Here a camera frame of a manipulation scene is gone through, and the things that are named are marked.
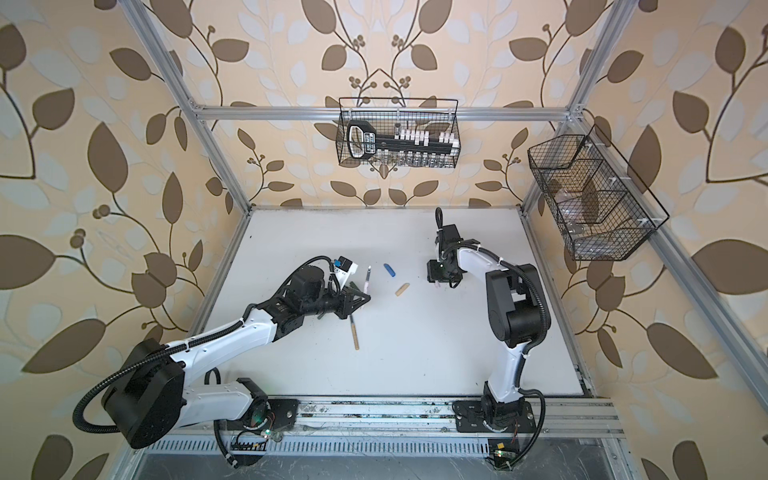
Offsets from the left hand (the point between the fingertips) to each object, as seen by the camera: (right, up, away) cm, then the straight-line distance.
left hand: (370, 295), depth 79 cm
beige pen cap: (+9, -1, +20) cm, 22 cm away
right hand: (+21, +2, +18) cm, 28 cm away
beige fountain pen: (-5, -16, +7) cm, 18 cm away
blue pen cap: (+5, +5, +23) cm, 24 cm away
